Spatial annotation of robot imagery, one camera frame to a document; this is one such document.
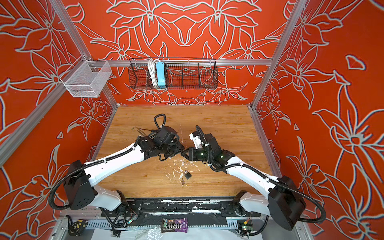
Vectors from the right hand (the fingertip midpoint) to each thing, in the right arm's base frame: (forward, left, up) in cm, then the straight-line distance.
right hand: (180, 154), depth 74 cm
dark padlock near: (-5, -3, -16) cm, 17 cm away
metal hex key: (+27, +31, -16) cm, 44 cm away
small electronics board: (-28, -31, -18) cm, 46 cm away
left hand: (+4, -3, 0) cm, 5 cm away
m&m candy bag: (-28, +3, -15) cm, 32 cm away
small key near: (-9, -1, -17) cm, 19 cm away
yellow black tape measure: (-29, +47, -13) cm, 57 cm away
